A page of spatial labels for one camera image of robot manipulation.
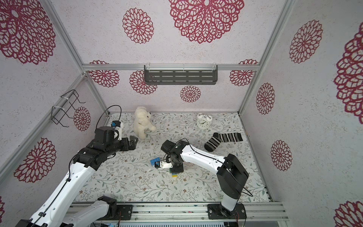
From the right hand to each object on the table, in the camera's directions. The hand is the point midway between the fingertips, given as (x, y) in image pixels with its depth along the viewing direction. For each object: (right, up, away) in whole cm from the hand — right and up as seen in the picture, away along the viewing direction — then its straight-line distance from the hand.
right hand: (173, 165), depth 83 cm
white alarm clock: (+21, +26, +22) cm, 40 cm away
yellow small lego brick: (+1, -8, +3) cm, 8 cm away
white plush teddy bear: (-22, +25, +11) cm, 35 cm away
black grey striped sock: (+31, +14, +21) cm, 40 cm away
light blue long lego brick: (-14, 0, +9) cm, 17 cm away
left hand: (-23, +15, -7) cm, 29 cm away
